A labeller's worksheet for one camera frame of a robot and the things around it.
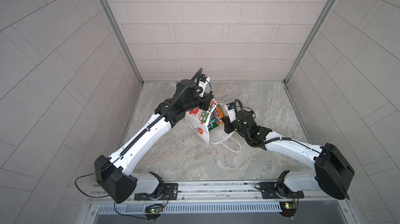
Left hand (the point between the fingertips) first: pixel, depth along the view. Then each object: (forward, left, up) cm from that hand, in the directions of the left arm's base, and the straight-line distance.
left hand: (216, 94), depth 69 cm
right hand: (-3, -3, -18) cm, 18 cm away
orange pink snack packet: (0, -2, -17) cm, 17 cm away
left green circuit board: (-41, +26, -27) cm, 56 cm away
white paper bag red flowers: (-6, +8, -13) cm, 16 cm away
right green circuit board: (-40, -33, -31) cm, 60 cm away
